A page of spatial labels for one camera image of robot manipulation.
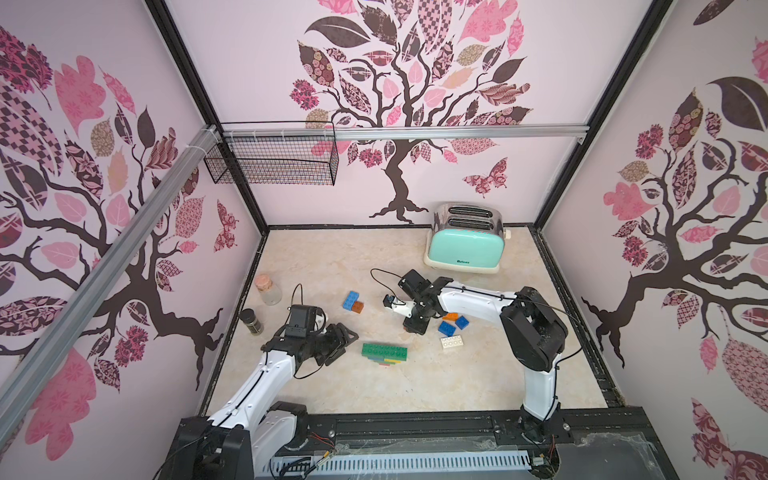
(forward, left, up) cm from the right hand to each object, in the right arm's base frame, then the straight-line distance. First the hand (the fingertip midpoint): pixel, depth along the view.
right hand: (411, 319), depth 93 cm
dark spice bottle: (-3, +47, +9) cm, 48 cm away
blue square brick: (-3, -11, -1) cm, 11 cm away
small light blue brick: (+8, +20, 0) cm, 22 cm away
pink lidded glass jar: (+8, +45, +7) cm, 46 cm away
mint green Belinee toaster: (+22, -19, +14) cm, 32 cm away
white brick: (-8, -12, 0) cm, 14 cm away
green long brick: (-12, +12, +5) cm, 17 cm away
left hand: (-11, +17, +5) cm, 20 cm away
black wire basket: (+43, +43, +34) cm, 70 cm away
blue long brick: (-13, +11, +3) cm, 17 cm away
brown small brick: (+5, +18, +1) cm, 18 cm away
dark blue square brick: (-1, -16, 0) cm, 16 cm away
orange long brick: (0, -13, +1) cm, 13 cm away
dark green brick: (-13, +5, +6) cm, 16 cm away
